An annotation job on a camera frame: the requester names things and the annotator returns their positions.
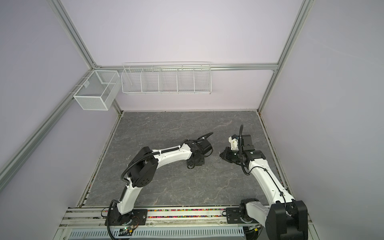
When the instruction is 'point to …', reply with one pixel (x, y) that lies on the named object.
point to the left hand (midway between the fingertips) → (199, 165)
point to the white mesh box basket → (97, 90)
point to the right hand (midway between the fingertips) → (221, 156)
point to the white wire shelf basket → (166, 78)
